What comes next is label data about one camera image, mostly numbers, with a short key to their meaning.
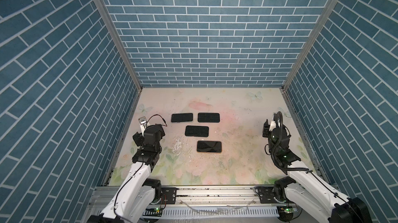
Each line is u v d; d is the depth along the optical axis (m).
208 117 1.06
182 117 1.04
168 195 0.74
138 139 0.69
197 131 1.00
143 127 0.66
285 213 0.72
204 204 0.73
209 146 0.94
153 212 0.72
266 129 0.75
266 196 0.73
